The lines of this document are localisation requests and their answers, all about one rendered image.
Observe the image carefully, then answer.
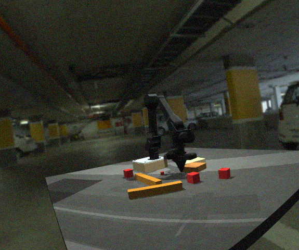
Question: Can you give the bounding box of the long orange bar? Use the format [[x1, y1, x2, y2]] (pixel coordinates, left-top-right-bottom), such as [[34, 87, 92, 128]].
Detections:
[[128, 181, 183, 199], [135, 173, 162, 186]]

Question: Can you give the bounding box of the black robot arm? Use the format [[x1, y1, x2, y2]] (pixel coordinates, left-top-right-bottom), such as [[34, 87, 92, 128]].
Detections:
[[144, 94, 195, 160]]

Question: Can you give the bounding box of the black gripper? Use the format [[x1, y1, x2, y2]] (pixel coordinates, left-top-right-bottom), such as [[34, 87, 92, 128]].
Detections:
[[172, 143, 197, 172]]

